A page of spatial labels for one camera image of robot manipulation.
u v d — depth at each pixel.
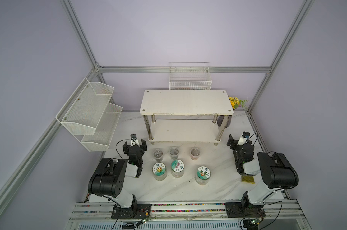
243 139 0.80
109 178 0.46
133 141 0.78
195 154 0.89
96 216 0.73
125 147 0.82
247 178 0.84
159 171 0.80
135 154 0.70
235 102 0.91
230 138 0.90
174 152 0.90
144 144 0.86
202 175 0.78
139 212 0.73
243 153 0.72
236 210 0.73
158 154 0.89
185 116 1.18
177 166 0.81
